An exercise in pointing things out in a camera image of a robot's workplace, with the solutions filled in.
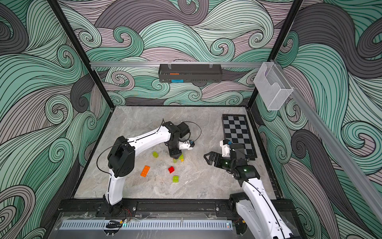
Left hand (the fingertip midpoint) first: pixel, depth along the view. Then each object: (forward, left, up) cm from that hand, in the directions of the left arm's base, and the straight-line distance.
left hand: (176, 152), depth 87 cm
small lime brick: (+1, +13, -4) cm, 14 cm away
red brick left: (-8, +3, -5) cm, 10 cm away
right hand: (-6, -20, +5) cm, 22 cm away
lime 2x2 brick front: (-14, 0, -5) cm, 15 cm away
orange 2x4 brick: (-9, +18, -6) cm, 21 cm away
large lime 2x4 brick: (-3, -3, 0) cm, 4 cm away
